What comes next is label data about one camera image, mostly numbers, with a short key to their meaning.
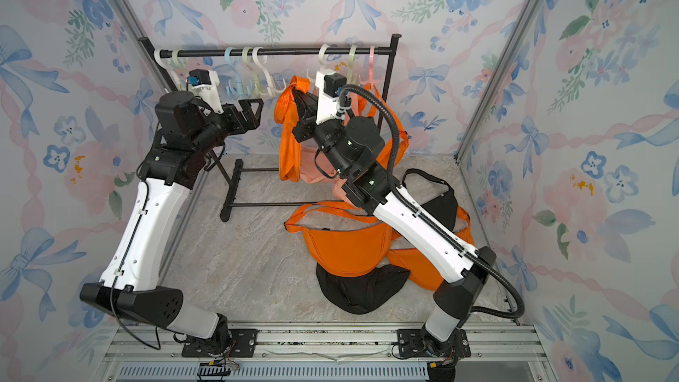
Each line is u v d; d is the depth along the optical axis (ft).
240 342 2.42
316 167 1.74
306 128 1.58
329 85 1.40
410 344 2.40
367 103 1.08
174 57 2.12
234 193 3.52
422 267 1.51
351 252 2.80
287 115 1.90
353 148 1.37
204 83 1.74
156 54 2.10
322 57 2.18
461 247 1.39
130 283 1.30
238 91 2.35
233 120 1.86
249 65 2.22
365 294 2.67
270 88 2.31
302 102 1.64
